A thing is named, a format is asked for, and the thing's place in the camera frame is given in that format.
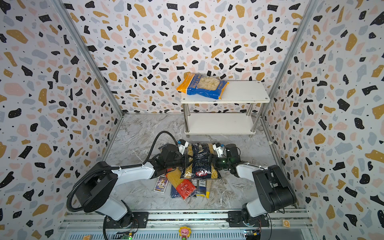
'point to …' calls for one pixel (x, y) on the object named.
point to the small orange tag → (286, 223)
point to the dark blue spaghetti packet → (174, 193)
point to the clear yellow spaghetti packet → (208, 187)
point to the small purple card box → (161, 184)
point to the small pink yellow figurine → (184, 232)
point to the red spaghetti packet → (185, 188)
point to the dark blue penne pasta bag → (201, 163)
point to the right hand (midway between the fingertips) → (201, 160)
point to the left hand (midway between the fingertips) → (196, 157)
